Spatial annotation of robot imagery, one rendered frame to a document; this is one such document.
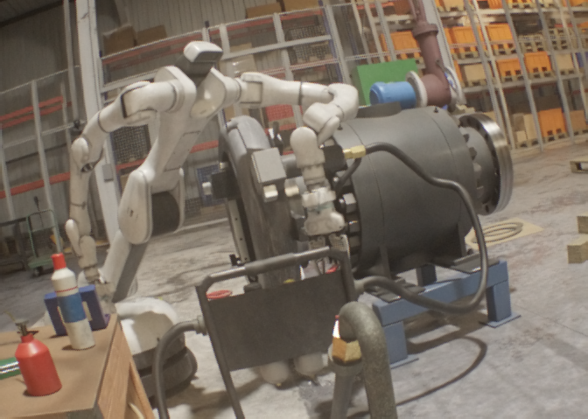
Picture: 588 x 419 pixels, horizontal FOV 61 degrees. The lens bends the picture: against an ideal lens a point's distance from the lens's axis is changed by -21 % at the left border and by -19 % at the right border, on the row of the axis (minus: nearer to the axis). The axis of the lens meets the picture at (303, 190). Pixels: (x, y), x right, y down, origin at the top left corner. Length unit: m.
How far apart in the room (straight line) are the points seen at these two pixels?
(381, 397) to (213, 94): 1.30
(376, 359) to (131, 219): 1.30
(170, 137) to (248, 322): 0.62
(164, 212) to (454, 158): 1.07
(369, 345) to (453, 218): 1.63
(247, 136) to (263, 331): 0.80
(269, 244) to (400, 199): 0.50
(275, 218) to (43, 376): 1.16
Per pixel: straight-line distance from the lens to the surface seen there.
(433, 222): 2.27
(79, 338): 1.35
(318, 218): 1.61
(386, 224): 2.17
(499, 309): 2.31
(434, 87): 6.44
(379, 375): 0.74
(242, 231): 2.33
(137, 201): 1.88
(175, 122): 1.77
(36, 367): 1.06
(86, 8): 10.26
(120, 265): 2.09
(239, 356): 1.52
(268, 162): 1.89
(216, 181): 2.25
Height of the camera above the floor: 0.79
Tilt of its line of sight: 3 degrees down
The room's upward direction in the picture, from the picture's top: 12 degrees counter-clockwise
